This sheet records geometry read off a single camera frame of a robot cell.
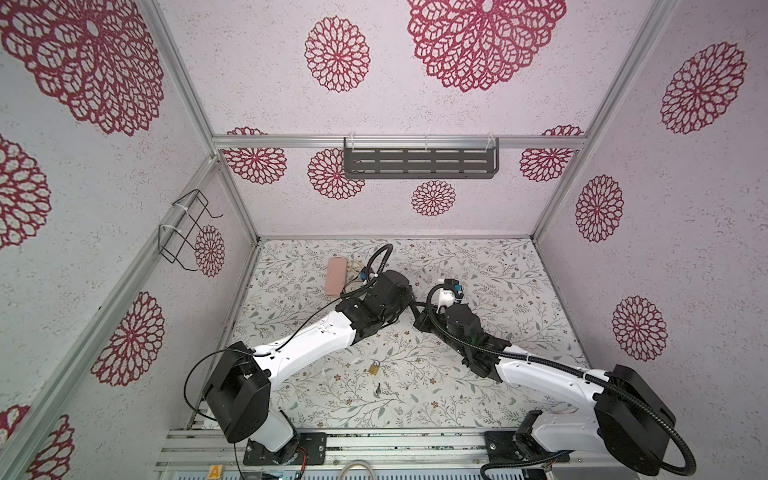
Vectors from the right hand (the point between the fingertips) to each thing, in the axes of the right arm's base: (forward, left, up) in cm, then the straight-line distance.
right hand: (407, 300), depth 78 cm
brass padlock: (-10, +9, -20) cm, 24 cm away
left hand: (+2, -2, -1) cm, 3 cm away
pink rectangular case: (+22, +25, -17) cm, 38 cm away
